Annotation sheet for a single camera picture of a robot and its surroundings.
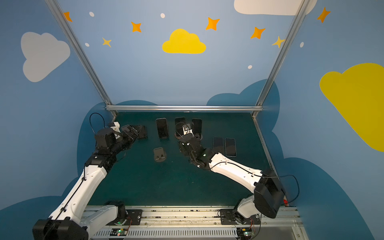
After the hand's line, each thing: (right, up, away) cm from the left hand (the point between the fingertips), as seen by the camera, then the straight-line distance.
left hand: (141, 130), depth 77 cm
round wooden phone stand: (+17, -6, +31) cm, 36 cm away
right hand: (+24, -3, +3) cm, 25 cm away
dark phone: (+18, +5, +19) cm, 27 cm away
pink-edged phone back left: (+6, +1, +23) cm, 24 cm away
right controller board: (+52, -50, -5) cm, 72 cm away
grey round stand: (+6, -16, +16) cm, 23 cm away
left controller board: (-9, -49, -6) cm, 50 cm away
